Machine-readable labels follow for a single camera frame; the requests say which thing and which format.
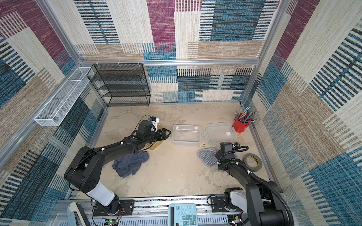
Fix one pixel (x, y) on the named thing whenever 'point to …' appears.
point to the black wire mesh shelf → (120, 85)
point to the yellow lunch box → (157, 143)
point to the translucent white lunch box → (186, 135)
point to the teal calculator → (182, 214)
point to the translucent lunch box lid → (219, 133)
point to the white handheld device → (75, 206)
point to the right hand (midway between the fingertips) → (221, 156)
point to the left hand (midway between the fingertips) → (168, 132)
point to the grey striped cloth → (207, 155)
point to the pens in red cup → (245, 116)
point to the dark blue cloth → (130, 163)
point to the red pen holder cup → (241, 122)
